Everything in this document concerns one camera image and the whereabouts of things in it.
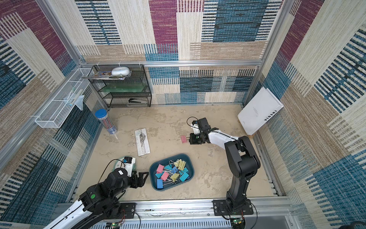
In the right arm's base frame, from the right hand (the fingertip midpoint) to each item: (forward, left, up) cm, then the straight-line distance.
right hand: (189, 138), depth 96 cm
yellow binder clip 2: (-18, +5, 0) cm, 19 cm away
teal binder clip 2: (-23, +18, -2) cm, 29 cm away
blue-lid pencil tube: (+8, +53, +11) cm, 55 cm away
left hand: (-24, +25, +4) cm, 35 cm away
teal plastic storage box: (-17, 0, -1) cm, 17 cm away
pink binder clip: (+1, +4, -3) cm, 5 cm away
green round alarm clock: (-24, +32, +19) cm, 44 cm away
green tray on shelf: (+24, +42, +24) cm, 54 cm away
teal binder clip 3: (-19, +12, -1) cm, 22 cm away
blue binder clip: (-27, +17, -3) cm, 32 cm away
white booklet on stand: (+9, -44, +18) cm, 48 cm away
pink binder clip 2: (-20, +17, 0) cm, 27 cm away
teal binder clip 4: (-20, +2, -2) cm, 20 cm away
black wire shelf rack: (+37, +55, +2) cm, 66 cm away
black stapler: (+31, +45, +6) cm, 54 cm away
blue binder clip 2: (-20, +9, -2) cm, 22 cm away
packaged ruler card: (0, +32, -4) cm, 33 cm away
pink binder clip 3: (-24, +14, -1) cm, 28 cm away
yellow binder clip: (-24, +9, -1) cm, 26 cm away
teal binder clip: (-24, +3, -1) cm, 25 cm away
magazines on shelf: (+29, +53, +30) cm, 67 cm away
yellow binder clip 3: (-16, +8, -2) cm, 18 cm away
